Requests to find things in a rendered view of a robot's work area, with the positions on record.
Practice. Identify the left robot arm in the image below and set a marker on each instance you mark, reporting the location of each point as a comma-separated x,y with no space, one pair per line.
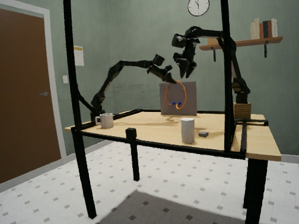
114,71

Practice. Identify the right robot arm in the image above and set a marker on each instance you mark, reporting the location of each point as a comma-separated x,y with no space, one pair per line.
181,41

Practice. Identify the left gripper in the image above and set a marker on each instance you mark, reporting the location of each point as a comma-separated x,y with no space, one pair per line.
165,76

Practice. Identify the grey cup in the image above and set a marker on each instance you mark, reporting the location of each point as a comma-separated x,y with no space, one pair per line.
106,120

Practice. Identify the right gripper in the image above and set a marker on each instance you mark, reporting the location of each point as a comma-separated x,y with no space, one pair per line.
185,65

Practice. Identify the grey cylinder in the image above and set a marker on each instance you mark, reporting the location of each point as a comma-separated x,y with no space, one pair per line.
188,130

